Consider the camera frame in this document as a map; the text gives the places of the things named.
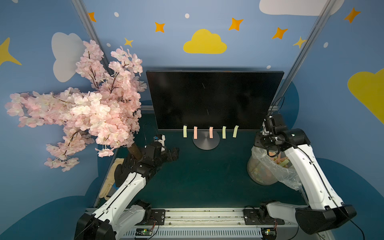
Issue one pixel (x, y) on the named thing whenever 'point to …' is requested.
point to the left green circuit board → (143, 232)
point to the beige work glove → (109, 180)
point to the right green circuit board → (268, 233)
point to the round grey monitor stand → (203, 142)
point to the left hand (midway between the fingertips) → (172, 147)
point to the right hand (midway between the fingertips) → (258, 140)
